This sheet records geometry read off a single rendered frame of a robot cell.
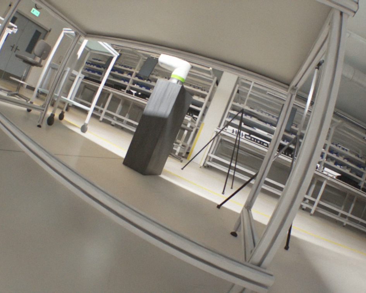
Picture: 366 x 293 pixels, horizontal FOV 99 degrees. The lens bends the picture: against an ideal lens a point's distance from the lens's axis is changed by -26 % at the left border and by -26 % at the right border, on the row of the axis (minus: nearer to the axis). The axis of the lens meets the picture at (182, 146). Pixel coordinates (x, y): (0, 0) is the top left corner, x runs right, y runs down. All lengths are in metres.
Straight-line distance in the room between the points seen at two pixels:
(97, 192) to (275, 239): 0.45
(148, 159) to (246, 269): 1.38
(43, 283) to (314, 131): 0.68
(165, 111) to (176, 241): 1.36
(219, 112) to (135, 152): 3.75
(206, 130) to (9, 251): 5.01
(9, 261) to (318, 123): 0.76
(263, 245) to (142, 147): 1.42
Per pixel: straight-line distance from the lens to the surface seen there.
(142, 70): 5.50
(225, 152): 7.55
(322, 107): 0.54
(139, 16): 1.38
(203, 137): 5.24
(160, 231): 0.49
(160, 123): 1.72
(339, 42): 0.67
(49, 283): 0.51
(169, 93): 1.76
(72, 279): 0.54
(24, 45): 7.69
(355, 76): 5.34
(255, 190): 1.21
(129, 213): 0.51
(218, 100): 5.38
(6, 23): 1.75
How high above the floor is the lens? 0.38
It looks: 1 degrees down
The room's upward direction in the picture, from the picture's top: 23 degrees clockwise
